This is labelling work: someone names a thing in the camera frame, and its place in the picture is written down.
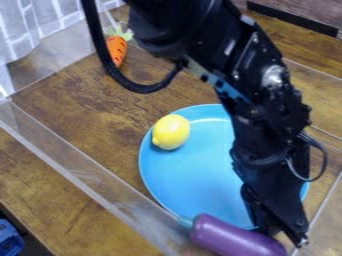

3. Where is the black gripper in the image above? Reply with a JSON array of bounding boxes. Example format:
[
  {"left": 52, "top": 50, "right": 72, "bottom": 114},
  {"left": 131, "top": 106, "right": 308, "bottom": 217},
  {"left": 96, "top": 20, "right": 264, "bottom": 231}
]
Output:
[{"left": 228, "top": 146, "right": 311, "bottom": 249}]

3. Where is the purple toy eggplant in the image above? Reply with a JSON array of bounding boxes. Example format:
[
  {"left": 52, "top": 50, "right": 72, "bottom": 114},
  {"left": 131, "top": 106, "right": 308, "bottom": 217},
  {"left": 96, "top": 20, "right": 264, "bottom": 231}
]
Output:
[{"left": 177, "top": 214, "right": 287, "bottom": 256}]

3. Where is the blue round tray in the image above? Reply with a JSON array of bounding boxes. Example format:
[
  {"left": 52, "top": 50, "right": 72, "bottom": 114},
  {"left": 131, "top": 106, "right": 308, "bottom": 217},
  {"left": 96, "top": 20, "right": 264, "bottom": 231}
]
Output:
[{"left": 139, "top": 104, "right": 308, "bottom": 230}]

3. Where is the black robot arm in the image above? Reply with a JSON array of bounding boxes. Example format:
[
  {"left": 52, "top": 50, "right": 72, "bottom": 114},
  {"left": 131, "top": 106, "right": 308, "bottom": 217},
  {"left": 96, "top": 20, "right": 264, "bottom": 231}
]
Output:
[{"left": 124, "top": 0, "right": 312, "bottom": 246}]

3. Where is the yellow toy lemon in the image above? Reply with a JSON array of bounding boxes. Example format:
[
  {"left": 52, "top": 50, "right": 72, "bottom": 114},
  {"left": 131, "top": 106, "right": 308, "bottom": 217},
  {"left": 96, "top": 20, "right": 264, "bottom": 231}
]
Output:
[{"left": 152, "top": 114, "right": 191, "bottom": 150}]

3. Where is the blue plastic object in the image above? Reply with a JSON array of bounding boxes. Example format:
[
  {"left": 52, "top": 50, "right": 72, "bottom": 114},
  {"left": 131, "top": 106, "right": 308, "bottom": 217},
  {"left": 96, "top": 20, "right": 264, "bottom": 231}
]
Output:
[{"left": 0, "top": 219, "right": 24, "bottom": 256}]

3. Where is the orange toy carrot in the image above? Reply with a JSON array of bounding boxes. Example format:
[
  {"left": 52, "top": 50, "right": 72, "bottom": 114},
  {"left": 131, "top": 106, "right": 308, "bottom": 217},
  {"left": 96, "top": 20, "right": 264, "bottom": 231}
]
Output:
[{"left": 105, "top": 26, "right": 132, "bottom": 66}]

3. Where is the white checkered curtain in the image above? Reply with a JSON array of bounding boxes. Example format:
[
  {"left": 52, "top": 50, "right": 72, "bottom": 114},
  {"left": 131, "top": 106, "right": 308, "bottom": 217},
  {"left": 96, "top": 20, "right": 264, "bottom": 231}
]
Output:
[{"left": 0, "top": 0, "right": 125, "bottom": 65}]

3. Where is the thin black wire loop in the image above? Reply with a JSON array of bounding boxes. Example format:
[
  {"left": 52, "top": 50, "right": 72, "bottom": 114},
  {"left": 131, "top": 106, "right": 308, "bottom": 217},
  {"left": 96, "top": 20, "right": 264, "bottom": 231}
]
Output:
[{"left": 284, "top": 131, "right": 328, "bottom": 183}]

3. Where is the clear acrylic enclosure wall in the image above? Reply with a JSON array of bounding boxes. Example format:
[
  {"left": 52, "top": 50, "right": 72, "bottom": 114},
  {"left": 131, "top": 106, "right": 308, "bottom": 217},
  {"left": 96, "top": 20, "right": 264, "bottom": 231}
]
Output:
[{"left": 0, "top": 98, "right": 232, "bottom": 256}]

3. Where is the black braided cable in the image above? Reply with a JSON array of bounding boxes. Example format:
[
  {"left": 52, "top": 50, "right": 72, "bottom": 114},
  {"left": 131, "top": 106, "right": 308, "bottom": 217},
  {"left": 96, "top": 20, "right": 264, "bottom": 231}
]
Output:
[{"left": 79, "top": 0, "right": 185, "bottom": 95}]

